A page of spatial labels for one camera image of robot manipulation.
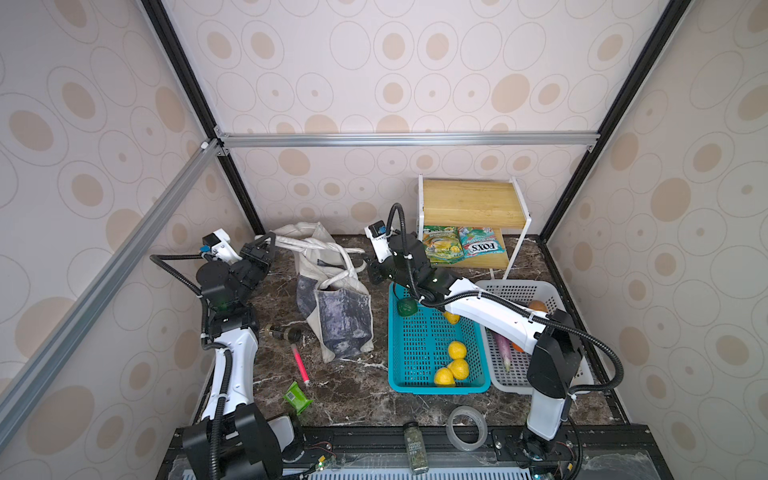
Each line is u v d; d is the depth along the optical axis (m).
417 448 0.70
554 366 0.45
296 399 0.80
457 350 0.86
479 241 0.94
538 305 0.92
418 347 0.90
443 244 0.92
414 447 0.70
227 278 0.54
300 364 0.87
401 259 0.58
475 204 0.84
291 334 0.90
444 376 0.81
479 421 0.75
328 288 0.79
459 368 0.82
